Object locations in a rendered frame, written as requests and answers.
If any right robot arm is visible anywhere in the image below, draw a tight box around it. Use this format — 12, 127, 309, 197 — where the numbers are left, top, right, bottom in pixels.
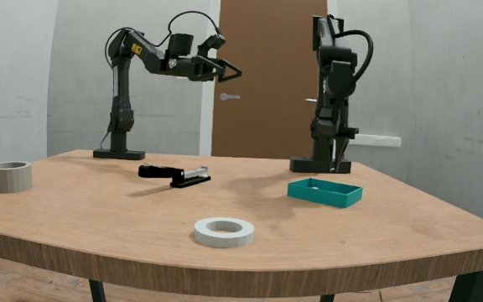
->
93, 28, 194, 157

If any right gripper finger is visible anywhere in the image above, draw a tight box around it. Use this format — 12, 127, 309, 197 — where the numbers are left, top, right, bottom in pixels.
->
217, 60, 242, 83
191, 56, 223, 82

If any black stapler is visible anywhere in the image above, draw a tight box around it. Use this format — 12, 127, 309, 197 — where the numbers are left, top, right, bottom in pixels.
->
138, 164, 211, 188

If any grey hollow cylinder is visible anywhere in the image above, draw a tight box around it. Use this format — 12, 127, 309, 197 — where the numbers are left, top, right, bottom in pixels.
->
0, 161, 33, 194

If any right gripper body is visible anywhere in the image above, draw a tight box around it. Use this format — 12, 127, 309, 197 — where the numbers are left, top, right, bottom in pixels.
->
179, 35, 221, 82

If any teal shallow tray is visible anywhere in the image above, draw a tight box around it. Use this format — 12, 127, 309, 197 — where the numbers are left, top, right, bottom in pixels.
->
287, 178, 363, 209

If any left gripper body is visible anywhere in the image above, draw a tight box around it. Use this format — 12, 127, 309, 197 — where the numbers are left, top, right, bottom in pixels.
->
310, 99, 359, 140

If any pale grey ring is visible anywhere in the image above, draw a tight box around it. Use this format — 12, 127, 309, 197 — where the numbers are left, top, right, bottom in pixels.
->
195, 217, 254, 248

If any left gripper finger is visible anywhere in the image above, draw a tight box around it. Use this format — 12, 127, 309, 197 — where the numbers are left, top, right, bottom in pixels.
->
335, 139, 350, 173
319, 138, 335, 172

